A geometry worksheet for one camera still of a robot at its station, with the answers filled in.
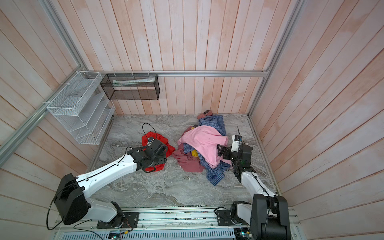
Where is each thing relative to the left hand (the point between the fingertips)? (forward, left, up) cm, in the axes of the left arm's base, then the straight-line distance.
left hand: (159, 160), depth 82 cm
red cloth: (+20, +10, -5) cm, 23 cm away
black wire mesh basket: (+51, +25, +13) cm, 59 cm away
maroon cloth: (+2, -16, -6) cm, 17 cm away
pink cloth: (+12, -27, +4) cm, 29 cm away
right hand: (+10, -38, +1) cm, 40 cm away
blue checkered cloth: (-3, -33, -10) cm, 35 cm away
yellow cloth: (+6, -20, -2) cm, 21 cm away
